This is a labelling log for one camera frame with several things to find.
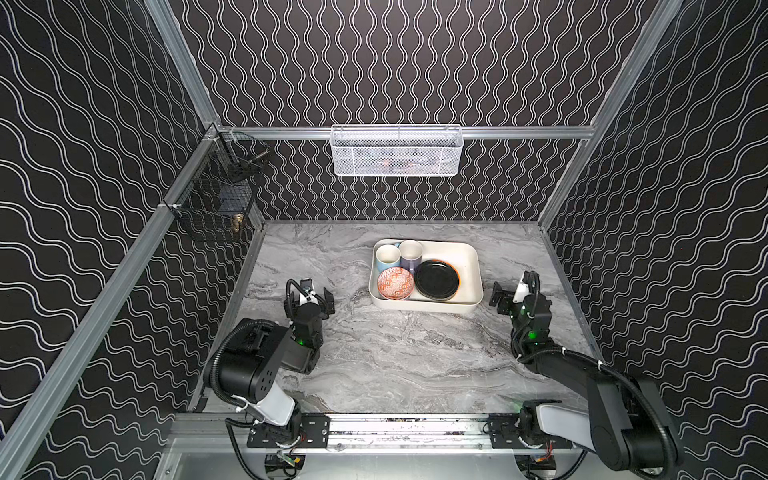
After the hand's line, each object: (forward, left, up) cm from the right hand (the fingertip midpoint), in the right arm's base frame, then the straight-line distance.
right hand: (517, 287), depth 88 cm
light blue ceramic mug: (+14, +39, -3) cm, 41 cm away
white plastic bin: (+19, +11, -9) cm, 24 cm away
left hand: (-1, +62, -2) cm, 62 cm away
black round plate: (+7, +23, -6) cm, 24 cm away
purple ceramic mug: (+19, +31, -7) cm, 37 cm away
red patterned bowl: (+5, +36, -6) cm, 37 cm away
